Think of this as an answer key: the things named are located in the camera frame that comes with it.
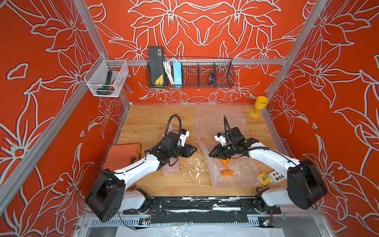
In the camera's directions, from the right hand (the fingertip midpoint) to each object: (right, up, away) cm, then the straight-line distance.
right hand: (208, 155), depth 79 cm
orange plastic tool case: (-52, -2, +7) cm, 52 cm away
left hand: (-7, +4, +1) cm, 8 cm away
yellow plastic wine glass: (+40, +31, +21) cm, 55 cm away
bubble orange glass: (+23, -10, +4) cm, 25 cm away
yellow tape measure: (+31, -13, 0) cm, 33 cm away
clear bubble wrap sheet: (+5, +19, +30) cm, 36 cm away
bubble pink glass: (-20, -7, 0) cm, 21 cm away
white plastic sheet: (-7, -32, -12) cm, 35 cm away
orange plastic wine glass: (+11, -11, +4) cm, 16 cm away
